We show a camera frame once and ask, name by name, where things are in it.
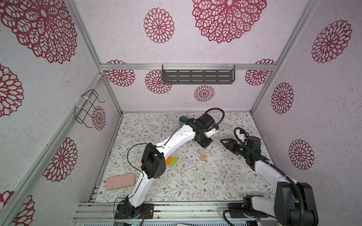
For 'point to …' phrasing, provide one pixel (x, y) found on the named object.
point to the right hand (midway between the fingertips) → (223, 140)
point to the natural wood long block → (205, 151)
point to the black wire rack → (82, 112)
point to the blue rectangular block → (202, 149)
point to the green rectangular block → (174, 161)
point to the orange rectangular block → (168, 159)
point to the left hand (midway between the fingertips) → (205, 145)
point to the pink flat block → (119, 181)
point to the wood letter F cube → (203, 157)
